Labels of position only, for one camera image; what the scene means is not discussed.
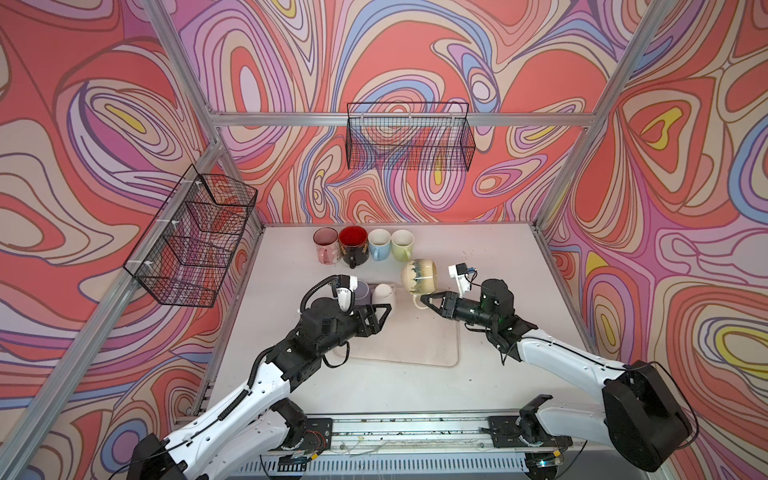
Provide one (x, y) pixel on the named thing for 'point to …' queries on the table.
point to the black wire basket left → (192, 238)
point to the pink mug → (326, 242)
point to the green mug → (402, 244)
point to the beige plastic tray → (410, 335)
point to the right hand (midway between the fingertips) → (424, 305)
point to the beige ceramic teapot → (420, 278)
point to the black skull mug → (354, 243)
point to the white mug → (383, 294)
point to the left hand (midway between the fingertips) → (386, 308)
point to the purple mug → (362, 295)
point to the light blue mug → (379, 244)
